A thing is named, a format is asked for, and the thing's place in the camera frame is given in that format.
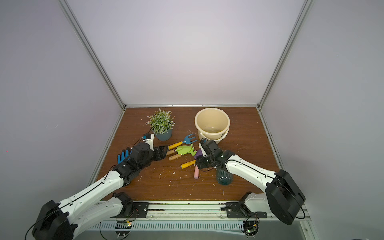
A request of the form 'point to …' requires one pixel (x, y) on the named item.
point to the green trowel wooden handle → (180, 149)
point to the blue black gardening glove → (124, 155)
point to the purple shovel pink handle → (199, 153)
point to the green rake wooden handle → (192, 152)
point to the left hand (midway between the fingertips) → (166, 146)
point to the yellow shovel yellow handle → (188, 164)
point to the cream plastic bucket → (212, 123)
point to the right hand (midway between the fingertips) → (198, 158)
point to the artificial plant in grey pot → (161, 123)
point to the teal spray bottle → (224, 178)
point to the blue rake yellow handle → (186, 140)
